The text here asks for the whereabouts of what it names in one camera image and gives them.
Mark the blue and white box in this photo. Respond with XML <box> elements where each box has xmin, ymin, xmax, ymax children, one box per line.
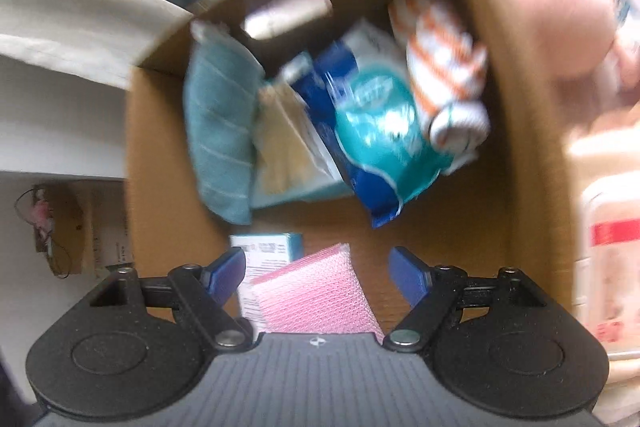
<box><xmin>229</xmin><ymin>232</ymin><xmax>305</xmax><ymax>333</ymax></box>

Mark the blue tissue pack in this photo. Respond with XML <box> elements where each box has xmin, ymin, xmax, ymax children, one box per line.
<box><xmin>290</xmin><ymin>19</ymin><xmax>476</xmax><ymax>230</ymax></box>

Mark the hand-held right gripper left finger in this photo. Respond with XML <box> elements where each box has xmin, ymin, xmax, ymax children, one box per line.
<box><xmin>90</xmin><ymin>247</ymin><xmax>253</xmax><ymax>350</ymax></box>

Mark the clear cotton swab packet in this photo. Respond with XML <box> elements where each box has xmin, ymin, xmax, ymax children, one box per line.
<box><xmin>250</xmin><ymin>52</ymin><xmax>351</xmax><ymax>210</ymax></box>

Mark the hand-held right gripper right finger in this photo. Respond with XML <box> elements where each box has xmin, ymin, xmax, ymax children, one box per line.
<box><xmin>382</xmin><ymin>246</ymin><xmax>548</xmax><ymax>352</ymax></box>

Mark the striped cloth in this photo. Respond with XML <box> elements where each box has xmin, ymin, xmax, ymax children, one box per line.
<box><xmin>389</xmin><ymin>0</ymin><xmax>491</xmax><ymax>152</ymax></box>

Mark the white foam board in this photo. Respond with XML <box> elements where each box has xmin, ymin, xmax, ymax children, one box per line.
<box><xmin>0</xmin><ymin>0</ymin><xmax>196</xmax><ymax>92</ymax></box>

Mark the pink plush toy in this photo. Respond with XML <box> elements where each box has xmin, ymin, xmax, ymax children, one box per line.
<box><xmin>505</xmin><ymin>0</ymin><xmax>640</xmax><ymax>128</ymax></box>

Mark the pink bubble pouch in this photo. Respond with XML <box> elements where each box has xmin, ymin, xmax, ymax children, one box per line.
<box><xmin>249</xmin><ymin>243</ymin><xmax>386</xmax><ymax>338</ymax></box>

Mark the large wet wipes pack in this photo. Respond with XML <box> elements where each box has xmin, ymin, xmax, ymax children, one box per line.
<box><xmin>570</xmin><ymin>132</ymin><xmax>640</xmax><ymax>423</ymax></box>

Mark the blue checked towel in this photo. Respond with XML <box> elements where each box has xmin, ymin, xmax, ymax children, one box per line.
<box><xmin>182</xmin><ymin>21</ymin><xmax>266</xmax><ymax>225</ymax></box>

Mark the large cardboard box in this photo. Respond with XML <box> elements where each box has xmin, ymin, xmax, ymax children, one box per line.
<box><xmin>122</xmin><ymin>0</ymin><xmax>581</xmax><ymax>338</ymax></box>

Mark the small brown carton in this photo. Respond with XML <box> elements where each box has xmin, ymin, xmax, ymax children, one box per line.
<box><xmin>32</xmin><ymin>184</ymin><xmax>86</xmax><ymax>278</ymax></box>

